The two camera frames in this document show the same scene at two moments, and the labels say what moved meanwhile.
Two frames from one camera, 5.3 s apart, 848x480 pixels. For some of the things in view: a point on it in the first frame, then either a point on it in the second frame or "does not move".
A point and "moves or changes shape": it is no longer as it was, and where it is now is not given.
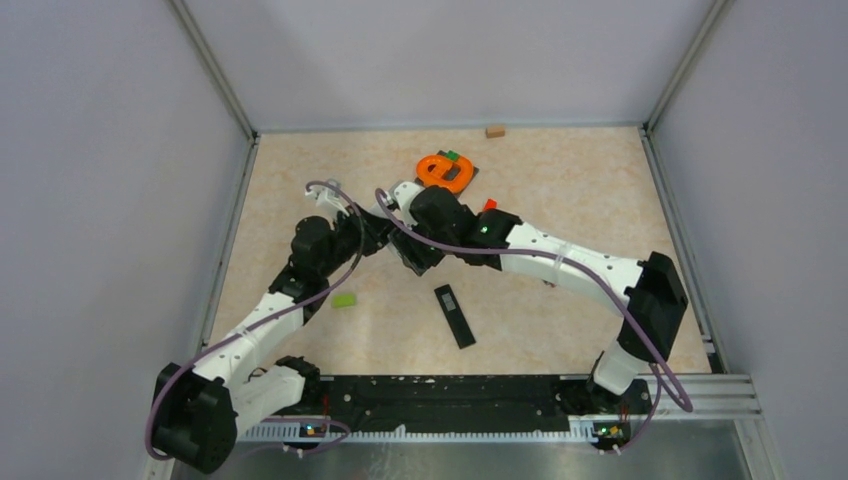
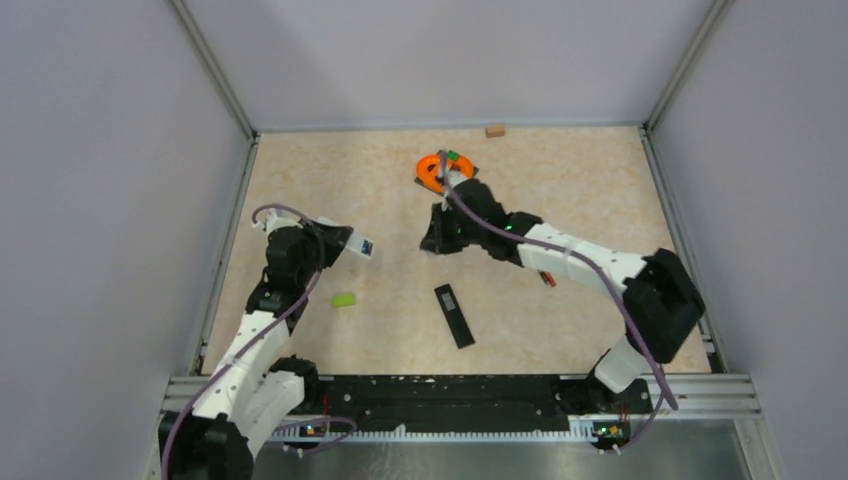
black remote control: (455, 316) does not move
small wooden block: (495, 131) does not move
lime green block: (344, 300) does not move
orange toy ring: (451, 174) does not move
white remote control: (377, 210) moves or changes shape
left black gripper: (373, 230) to (334, 239)
